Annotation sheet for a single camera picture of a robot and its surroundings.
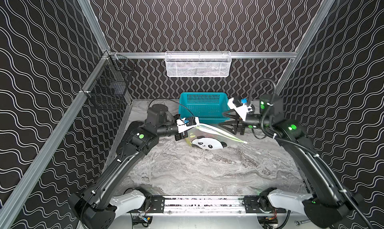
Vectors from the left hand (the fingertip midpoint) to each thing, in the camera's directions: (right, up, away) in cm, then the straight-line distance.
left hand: (199, 123), depth 63 cm
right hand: (+9, +3, 0) cm, 10 cm away
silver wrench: (+47, -47, +7) cm, 67 cm away
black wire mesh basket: (-58, +29, +40) cm, 76 cm away
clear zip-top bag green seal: (+4, -8, +10) cm, 13 cm away
